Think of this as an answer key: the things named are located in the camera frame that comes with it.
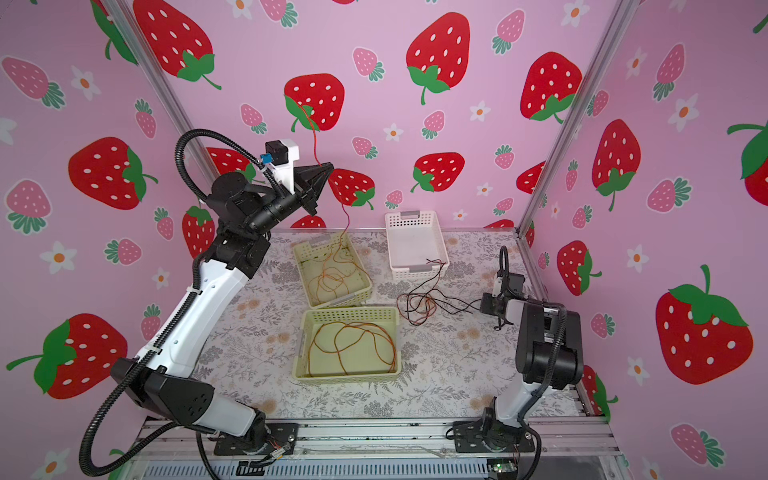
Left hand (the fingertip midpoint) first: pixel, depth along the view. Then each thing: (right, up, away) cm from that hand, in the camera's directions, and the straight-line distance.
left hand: (329, 164), depth 59 cm
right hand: (+46, -34, +40) cm, 70 cm away
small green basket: (-19, -19, +52) cm, 59 cm away
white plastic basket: (+22, -14, +60) cm, 65 cm away
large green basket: (+4, -49, +27) cm, 56 cm away
